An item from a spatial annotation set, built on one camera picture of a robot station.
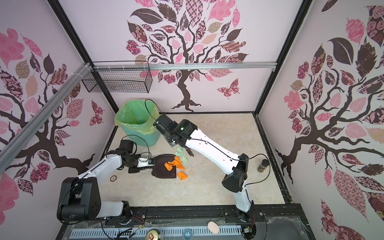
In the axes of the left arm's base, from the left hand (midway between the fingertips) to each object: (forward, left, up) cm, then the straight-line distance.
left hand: (141, 164), depth 89 cm
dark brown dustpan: (-3, -12, -2) cm, 12 cm away
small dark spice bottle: (-4, -71, +7) cm, 72 cm away
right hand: (+7, -24, +25) cm, 35 cm away
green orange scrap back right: (+10, -23, -3) cm, 25 cm away
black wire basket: (+47, +15, +31) cm, 58 cm away
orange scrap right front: (+3, -21, -2) cm, 22 cm away
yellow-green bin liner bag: (+32, +6, +11) cm, 34 cm away
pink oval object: (-32, -42, -1) cm, 52 cm away
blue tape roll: (-34, -29, -3) cm, 45 cm away
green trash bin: (+4, -3, +22) cm, 22 cm away
